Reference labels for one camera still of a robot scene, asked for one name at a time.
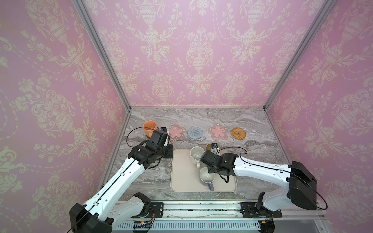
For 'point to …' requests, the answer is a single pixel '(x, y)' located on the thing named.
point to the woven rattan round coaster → (238, 133)
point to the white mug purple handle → (207, 177)
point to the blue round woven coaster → (195, 133)
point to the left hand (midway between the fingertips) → (172, 150)
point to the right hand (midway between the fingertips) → (212, 164)
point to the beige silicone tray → (185, 176)
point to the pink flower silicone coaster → (177, 132)
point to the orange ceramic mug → (151, 124)
